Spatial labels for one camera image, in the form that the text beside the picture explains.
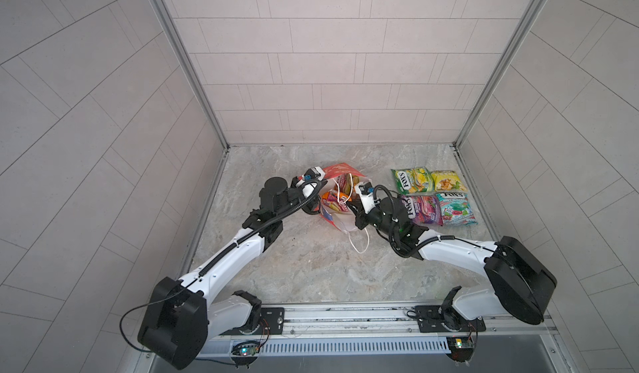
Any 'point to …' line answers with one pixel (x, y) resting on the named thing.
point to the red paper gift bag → (344, 178)
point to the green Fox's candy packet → (416, 180)
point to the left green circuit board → (245, 352)
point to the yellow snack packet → (448, 181)
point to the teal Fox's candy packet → (456, 210)
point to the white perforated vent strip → (354, 346)
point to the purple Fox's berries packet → (423, 209)
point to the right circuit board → (461, 348)
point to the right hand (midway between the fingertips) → (346, 204)
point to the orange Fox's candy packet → (336, 200)
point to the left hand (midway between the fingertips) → (328, 178)
